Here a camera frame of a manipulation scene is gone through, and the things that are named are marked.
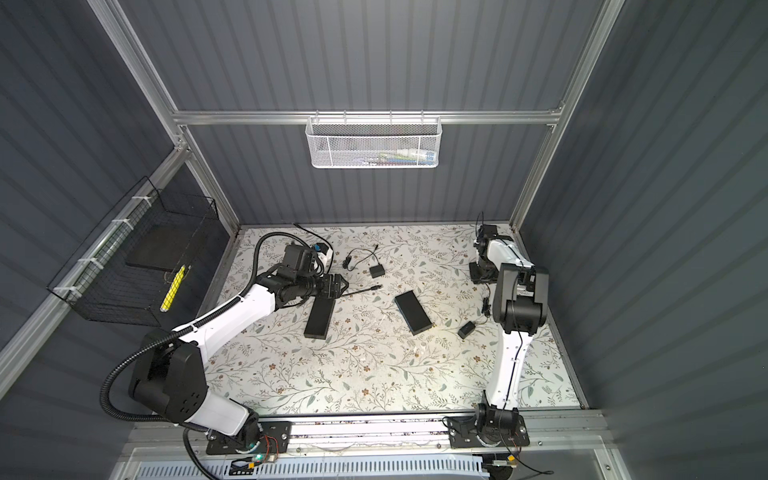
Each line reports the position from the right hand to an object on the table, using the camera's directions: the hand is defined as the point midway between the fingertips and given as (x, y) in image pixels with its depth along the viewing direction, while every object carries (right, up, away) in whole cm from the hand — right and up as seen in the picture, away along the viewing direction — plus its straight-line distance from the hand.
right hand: (489, 281), depth 102 cm
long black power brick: (-57, -11, -9) cm, 59 cm away
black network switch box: (-27, -9, -8) cm, 30 cm away
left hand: (-50, +1, -15) cm, 52 cm away
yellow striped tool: (-86, 0, -34) cm, 92 cm away
